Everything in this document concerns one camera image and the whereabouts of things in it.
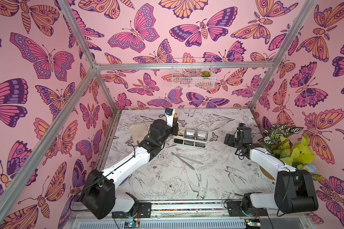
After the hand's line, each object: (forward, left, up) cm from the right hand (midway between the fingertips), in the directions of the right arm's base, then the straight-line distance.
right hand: (233, 137), depth 91 cm
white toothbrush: (-11, +27, -10) cm, 31 cm away
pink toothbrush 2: (-17, +32, -9) cm, 37 cm away
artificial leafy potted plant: (-12, -16, +15) cm, 25 cm away
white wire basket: (+34, +26, +25) cm, 50 cm away
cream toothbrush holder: (0, +27, 0) cm, 27 cm away
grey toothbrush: (-12, +32, -10) cm, 36 cm away
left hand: (0, +35, +19) cm, 40 cm away
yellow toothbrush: (-1, +37, +22) cm, 43 cm away
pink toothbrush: (-3, +35, -10) cm, 37 cm away
